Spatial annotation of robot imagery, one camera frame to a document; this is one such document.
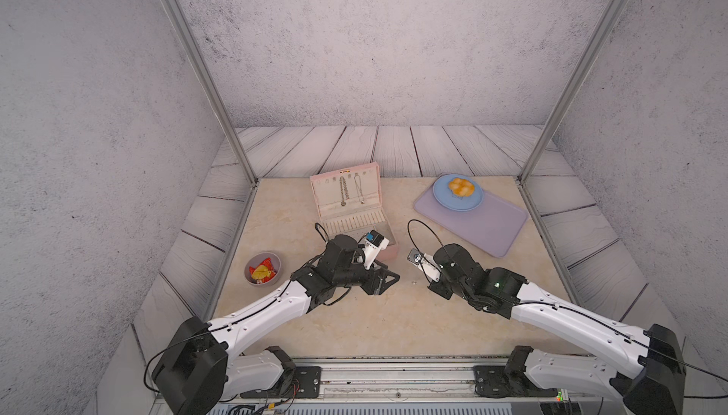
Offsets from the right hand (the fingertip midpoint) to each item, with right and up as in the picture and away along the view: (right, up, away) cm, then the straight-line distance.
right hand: (434, 264), depth 78 cm
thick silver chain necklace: (-27, +17, +21) cm, 38 cm away
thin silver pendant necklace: (-21, +22, +19) cm, 36 cm away
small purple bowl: (-55, -2, +16) cm, 57 cm away
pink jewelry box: (-25, +16, +21) cm, 37 cm away
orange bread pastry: (+19, +22, +37) cm, 47 cm away
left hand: (-11, -2, -2) cm, 11 cm away
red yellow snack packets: (-50, -5, +12) cm, 52 cm away
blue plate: (+16, +16, +34) cm, 41 cm away
